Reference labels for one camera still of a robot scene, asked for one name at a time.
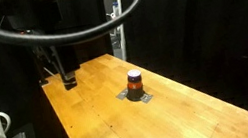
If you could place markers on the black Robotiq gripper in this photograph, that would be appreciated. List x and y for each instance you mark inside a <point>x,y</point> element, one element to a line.
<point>67,59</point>

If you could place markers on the grey tape strip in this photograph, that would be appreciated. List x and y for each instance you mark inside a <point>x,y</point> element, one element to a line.
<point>122,95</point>

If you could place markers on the white vertical pole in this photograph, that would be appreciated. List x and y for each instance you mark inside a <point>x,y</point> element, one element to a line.
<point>120,29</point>

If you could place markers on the grey square base plate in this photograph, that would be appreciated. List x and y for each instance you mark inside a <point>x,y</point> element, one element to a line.
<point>146,98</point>

